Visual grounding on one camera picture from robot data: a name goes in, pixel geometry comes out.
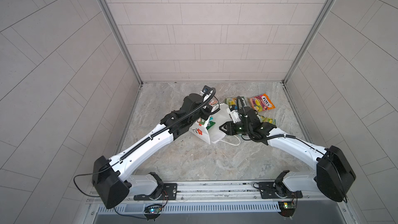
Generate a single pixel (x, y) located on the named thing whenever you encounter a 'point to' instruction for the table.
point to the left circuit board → (152, 211)
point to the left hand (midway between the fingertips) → (212, 100)
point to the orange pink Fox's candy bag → (261, 103)
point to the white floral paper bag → (215, 133)
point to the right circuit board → (286, 208)
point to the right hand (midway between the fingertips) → (220, 129)
